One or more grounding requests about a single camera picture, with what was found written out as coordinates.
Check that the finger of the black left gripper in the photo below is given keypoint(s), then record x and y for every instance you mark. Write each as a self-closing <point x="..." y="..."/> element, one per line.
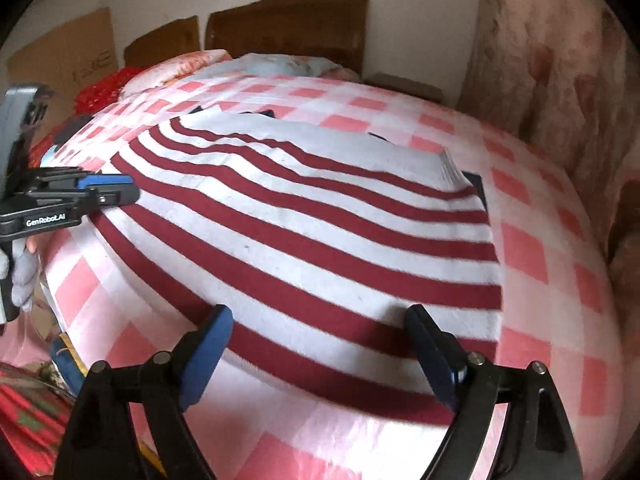
<point x="109" y="196"/>

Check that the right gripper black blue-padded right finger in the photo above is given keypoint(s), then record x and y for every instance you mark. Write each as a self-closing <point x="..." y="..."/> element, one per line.
<point x="536" y="441"/>

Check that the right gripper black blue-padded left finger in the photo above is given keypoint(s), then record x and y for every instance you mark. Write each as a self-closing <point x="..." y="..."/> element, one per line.
<point x="99" y="441"/>

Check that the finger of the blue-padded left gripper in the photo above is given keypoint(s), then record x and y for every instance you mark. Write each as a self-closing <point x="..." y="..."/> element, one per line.
<point x="93" y="180"/>

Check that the red white striped navy sweater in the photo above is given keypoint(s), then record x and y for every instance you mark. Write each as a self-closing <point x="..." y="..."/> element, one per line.
<point x="318" y="240"/>

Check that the grey gloved left hand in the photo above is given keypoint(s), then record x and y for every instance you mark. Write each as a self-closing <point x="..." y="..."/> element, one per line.
<point x="19" y="273"/>

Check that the dark folded garment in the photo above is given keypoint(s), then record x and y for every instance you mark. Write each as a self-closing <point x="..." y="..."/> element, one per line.
<point x="64" y="132"/>

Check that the red green patterned rug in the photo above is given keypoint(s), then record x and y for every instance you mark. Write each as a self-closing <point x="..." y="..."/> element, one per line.
<point x="34" y="415"/>

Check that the red patterned blanket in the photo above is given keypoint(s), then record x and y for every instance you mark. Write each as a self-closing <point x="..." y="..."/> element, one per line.
<point x="90" y="100"/>

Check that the brown cardboard box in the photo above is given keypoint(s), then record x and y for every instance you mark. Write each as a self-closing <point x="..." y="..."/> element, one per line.
<point x="67" y="59"/>

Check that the pink floral pillow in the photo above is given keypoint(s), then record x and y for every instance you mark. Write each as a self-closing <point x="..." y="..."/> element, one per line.
<point x="171" y="70"/>

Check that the pink checkered bed sheet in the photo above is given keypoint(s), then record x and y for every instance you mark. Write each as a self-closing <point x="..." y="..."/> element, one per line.
<point x="557" y="305"/>

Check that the small brown wooden headboard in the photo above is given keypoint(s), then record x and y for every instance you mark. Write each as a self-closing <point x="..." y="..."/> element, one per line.
<point x="163" y="43"/>

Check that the light blue floral pillow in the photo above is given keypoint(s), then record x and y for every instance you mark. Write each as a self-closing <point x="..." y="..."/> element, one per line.
<point x="273" y="65"/>

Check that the large brown wooden headboard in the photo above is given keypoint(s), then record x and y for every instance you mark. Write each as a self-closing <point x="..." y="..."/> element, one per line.
<point x="332" y="29"/>

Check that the dark wooden nightstand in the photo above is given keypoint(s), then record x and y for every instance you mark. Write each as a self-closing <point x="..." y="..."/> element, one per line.
<point x="417" y="89"/>

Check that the pink floral curtain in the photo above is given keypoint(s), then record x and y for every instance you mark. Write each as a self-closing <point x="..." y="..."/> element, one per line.
<point x="563" y="77"/>

